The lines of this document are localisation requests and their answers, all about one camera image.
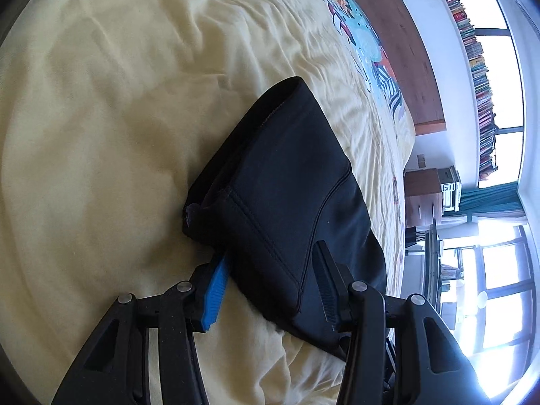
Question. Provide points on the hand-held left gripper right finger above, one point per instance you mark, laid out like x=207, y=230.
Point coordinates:
x=329, y=291

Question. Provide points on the teal curtain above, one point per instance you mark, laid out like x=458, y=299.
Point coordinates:
x=485, y=202

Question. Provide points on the black bag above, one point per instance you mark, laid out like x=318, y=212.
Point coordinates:
x=412, y=236

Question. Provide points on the black pants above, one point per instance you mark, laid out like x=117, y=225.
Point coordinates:
x=287, y=185

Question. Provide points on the yellow printed blanket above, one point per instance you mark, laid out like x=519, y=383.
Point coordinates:
x=105, y=135

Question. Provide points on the wooden headboard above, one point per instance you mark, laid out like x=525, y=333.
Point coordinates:
x=400, y=42

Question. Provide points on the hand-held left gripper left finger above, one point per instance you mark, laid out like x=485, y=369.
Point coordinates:
x=215, y=287

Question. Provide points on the wall socket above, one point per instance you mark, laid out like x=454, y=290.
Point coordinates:
x=421, y=160

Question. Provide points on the row of books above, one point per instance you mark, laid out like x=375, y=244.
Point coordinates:
x=476, y=71

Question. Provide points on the white printer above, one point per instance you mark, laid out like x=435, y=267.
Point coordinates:
x=449, y=187

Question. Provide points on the window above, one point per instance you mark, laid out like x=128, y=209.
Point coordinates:
x=502, y=261

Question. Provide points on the wooden dresser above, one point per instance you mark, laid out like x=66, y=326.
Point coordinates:
x=422, y=194

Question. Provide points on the grey desk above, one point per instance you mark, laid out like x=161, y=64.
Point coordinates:
x=434, y=257

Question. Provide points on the white round lamp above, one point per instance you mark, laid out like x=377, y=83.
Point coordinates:
x=483, y=299

